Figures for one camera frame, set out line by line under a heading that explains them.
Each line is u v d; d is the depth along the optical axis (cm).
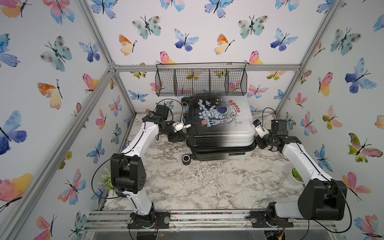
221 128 83
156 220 72
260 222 73
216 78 96
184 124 74
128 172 47
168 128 73
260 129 76
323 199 41
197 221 75
